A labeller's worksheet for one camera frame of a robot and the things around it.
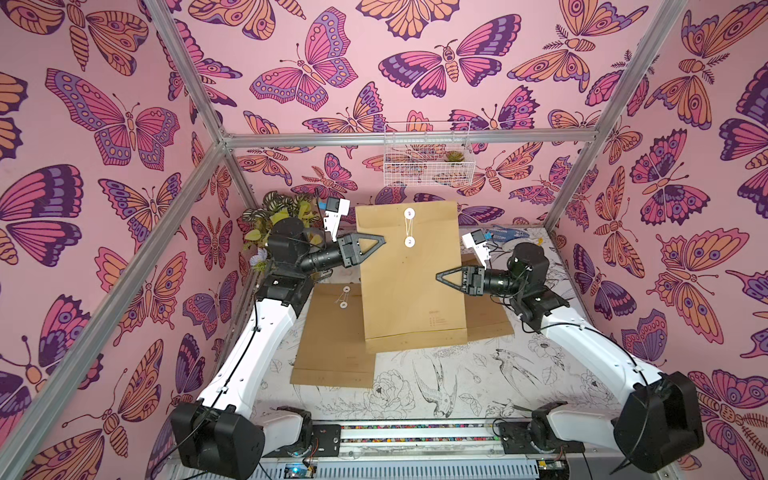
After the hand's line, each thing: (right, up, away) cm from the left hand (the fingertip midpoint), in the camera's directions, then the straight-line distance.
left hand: (385, 243), depth 63 cm
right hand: (+13, -8, +5) cm, 16 cm away
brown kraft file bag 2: (+23, -17, +6) cm, 29 cm away
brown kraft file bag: (+4, -14, +3) cm, 15 cm away
